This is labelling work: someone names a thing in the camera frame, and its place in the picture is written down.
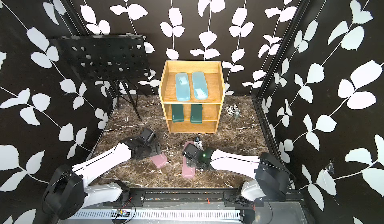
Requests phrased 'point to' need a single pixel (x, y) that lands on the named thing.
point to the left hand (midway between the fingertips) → (155, 149)
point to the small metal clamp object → (233, 109)
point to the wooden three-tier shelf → (211, 107)
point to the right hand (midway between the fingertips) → (194, 156)
